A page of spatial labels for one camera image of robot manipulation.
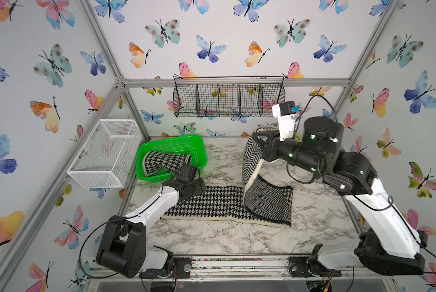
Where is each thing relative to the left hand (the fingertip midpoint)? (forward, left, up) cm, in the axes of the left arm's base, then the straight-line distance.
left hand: (199, 186), depth 89 cm
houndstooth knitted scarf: (-5, -30, -6) cm, 31 cm away
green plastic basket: (+32, +6, -6) cm, 33 cm away
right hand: (-8, -21, +42) cm, 48 cm away
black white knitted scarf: (+13, +23, +4) cm, 27 cm away
